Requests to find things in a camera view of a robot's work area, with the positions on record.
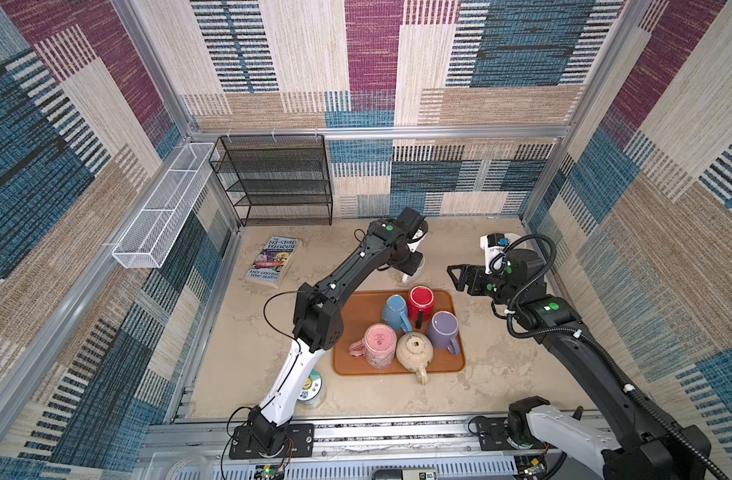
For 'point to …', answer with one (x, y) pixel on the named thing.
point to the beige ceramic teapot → (414, 351)
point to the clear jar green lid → (313, 391)
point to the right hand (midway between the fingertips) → (460, 274)
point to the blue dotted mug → (395, 313)
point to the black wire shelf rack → (276, 179)
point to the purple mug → (442, 331)
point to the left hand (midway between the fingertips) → (412, 261)
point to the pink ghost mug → (377, 346)
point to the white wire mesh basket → (152, 237)
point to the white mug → (408, 278)
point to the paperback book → (273, 259)
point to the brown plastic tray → (362, 309)
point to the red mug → (421, 305)
